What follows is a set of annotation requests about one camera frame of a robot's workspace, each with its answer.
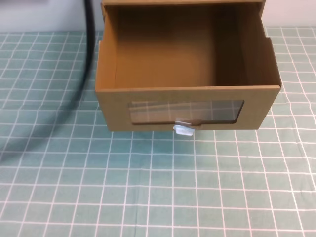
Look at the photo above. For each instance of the white plastic handle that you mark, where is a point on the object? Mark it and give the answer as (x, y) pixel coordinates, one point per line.
(183, 128)

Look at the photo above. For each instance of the cardboard shoebox drawer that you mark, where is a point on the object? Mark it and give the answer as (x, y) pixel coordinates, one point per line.
(210, 65)

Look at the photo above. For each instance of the cyan checkered tablecloth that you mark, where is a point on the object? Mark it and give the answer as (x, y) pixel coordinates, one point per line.
(77, 179)

